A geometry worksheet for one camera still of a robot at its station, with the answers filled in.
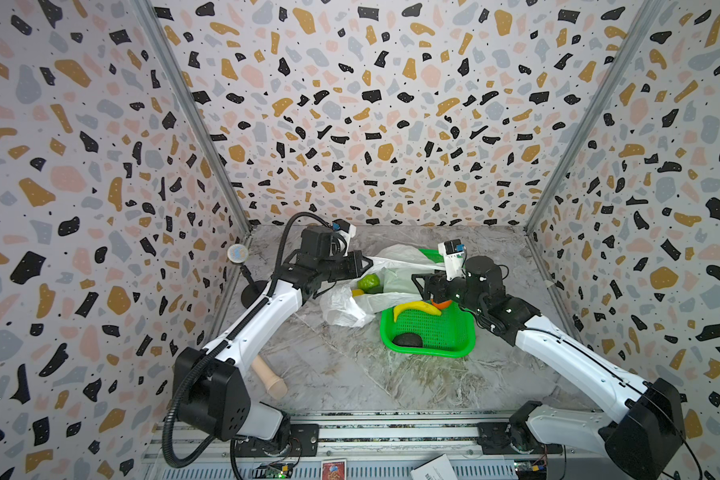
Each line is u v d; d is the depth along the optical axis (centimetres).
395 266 80
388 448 73
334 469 69
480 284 57
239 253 78
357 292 98
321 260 63
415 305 95
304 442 73
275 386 78
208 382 43
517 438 67
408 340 86
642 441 46
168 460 35
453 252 66
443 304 69
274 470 70
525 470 72
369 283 97
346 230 73
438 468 67
